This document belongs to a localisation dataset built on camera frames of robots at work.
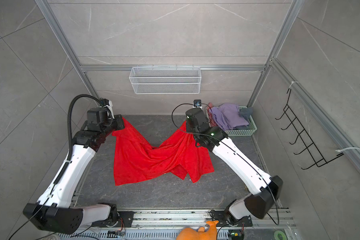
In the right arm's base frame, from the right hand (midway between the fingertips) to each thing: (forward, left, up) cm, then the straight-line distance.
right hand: (194, 117), depth 73 cm
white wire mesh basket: (+38, +17, -3) cm, 42 cm away
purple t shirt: (+24, -28, -25) cm, 45 cm away
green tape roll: (-47, -39, -34) cm, 70 cm away
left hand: (+2, +38, +2) cm, 38 cm away
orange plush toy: (-46, +4, -26) cm, 53 cm away
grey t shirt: (+25, -41, -23) cm, 53 cm away
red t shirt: (-13, +32, -19) cm, 40 cm away
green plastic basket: (+16, -44, -30) cm, 56 cm away
